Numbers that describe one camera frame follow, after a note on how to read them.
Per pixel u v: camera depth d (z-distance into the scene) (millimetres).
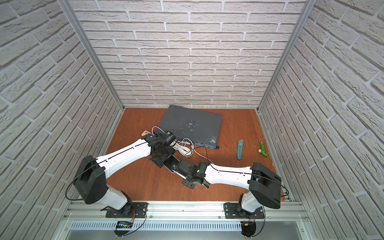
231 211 728
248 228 708
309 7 691
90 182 423
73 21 741
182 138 948
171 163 706
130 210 669
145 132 1008
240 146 974
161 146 608
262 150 945
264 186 426
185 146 964
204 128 1029
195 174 585
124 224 721
